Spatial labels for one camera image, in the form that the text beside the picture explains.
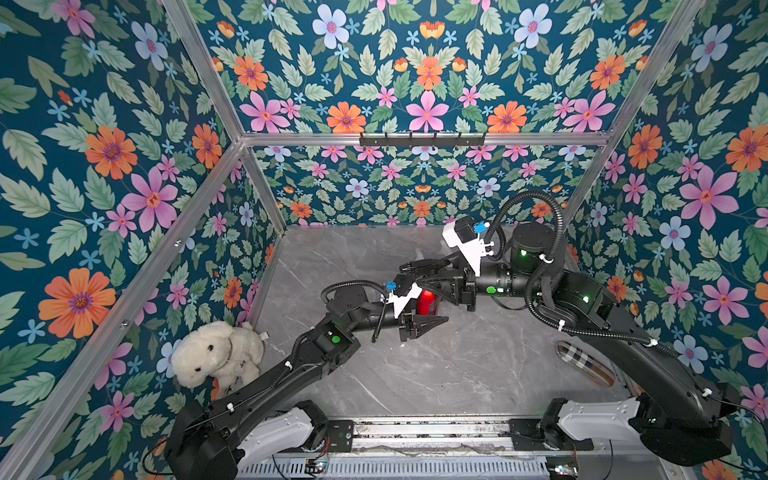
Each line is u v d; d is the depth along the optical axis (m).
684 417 0.38
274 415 0.57
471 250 0.45
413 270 0.46
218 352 0.72
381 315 0.56
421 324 0.57
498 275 0.46
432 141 0.91
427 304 0.54
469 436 0.75
